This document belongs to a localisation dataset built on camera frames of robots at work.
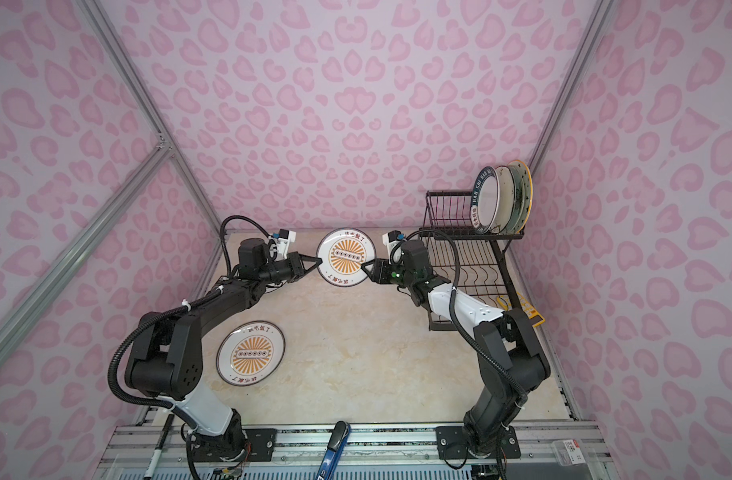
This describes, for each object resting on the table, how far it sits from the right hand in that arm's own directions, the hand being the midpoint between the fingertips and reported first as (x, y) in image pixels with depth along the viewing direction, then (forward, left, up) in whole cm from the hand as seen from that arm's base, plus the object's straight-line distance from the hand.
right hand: (368, 264), depth 85 cm
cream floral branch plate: (+13, -38, +12) cm, 42 cm away
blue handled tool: (-44, +7, -15) cm, 47 cm away
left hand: (+1, +13, +2) cm, 13 cm away
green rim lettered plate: (+22, -36, +4) cm, 43 cm away
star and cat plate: (+12, -41, +15) cm, 46 cm away
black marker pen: (-43, +50, -18) cm, 68 cm away
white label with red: (-42, -50, -17) cm, 67 cm away
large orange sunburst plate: (-20, +35, -18) cm, 44 cm away
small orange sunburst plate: (+4, +8, +1) cm, 9 cm away
